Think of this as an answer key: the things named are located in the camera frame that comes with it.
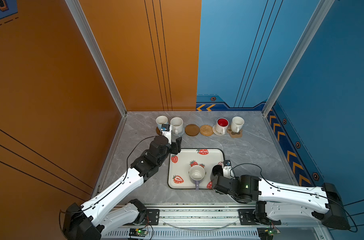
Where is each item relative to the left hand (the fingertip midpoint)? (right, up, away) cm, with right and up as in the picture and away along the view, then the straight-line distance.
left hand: (176, 136), depth 76 cm
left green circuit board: (-18, -46, -5) cm, 50 cm away
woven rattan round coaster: (+20, +2, +33) cm, 39 cm away
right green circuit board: (+43, -46, -5) cm, 64 cm away
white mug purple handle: (+11, -22, +11) cm, 28 cm away
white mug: (-2, +7, +30) cm, 30 cm away
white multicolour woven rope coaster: (+26, 0, +32) cm, 41 cm away
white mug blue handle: (-13, +9, +30) cm, 34 cm away
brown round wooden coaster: (+9, +2, +32) cm, 34 cm away
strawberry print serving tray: (+1, -19, +17) cm, 26 cm away
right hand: (+22, -25, 0) cm, 33 cm away
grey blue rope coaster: (-1, +2, +25) cm, 25 cm away
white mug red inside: (+31, +6, +31) cm, 44 cm away
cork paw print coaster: (+40, -1, +30) cm, 50 cm away
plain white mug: (+39, +7, +25) cm, 47 cm away
